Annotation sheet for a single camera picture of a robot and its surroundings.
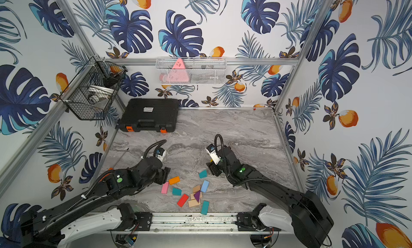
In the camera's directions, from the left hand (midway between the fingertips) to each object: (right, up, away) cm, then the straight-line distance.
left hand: (165, 166), depth 74 cm
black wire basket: (-36, +37, +4) cm, 51 cm away
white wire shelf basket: (+10, +53, +26) cm, 60 cm away
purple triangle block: (+14, -16, +6) cm, 22 cm away
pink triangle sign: (+3, +49, +17) cm, 52 cm away
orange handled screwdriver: (-36, -6, +18) cm, 41 cm away
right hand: (+22, +2, +9) cm, 24 cm away
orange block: (+2, -11, +12) cm, 16 cm away
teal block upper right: (+17, -8, +16) cm, 25 cm away
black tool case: (-20, +26, +37) cm, 49 cm away
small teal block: (+3, -16, +10) cm, 19 cm away
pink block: (-3, -14, +10) cm, 17 cm away
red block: (+7, -19, +7) cm, 21 cm away
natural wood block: (+12, -20, +7) cm, 24 cm away
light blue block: (+18, -13, +11) cm, 25 cm away
